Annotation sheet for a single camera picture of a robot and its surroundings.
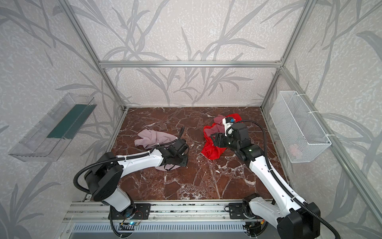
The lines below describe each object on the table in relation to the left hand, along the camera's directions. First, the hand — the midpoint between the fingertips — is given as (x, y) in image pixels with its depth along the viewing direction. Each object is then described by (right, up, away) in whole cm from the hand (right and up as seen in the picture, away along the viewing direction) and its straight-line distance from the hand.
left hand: (188, 156), depth 88 cm
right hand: (+15, +16, -10) cm, 25 cm away
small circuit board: (-25, -28, -17) cm, 41 cm away
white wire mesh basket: (+50, +15, -26) cm, 58 cm away
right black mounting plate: (+25, -24, -15) cm, 38 cm away
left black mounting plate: (-24, -23, -16) cm, 37 cm away
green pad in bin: (-49, +20, -24) cm, 58 cm away
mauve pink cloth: (+20, +17, +11) cm, 28 cm away
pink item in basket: (+55, +7, -16) cm, 57 cm away
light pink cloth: (-26, +10, +8) cm, 29 cm away
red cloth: (+13, +3, +4) cm, 14 cm away
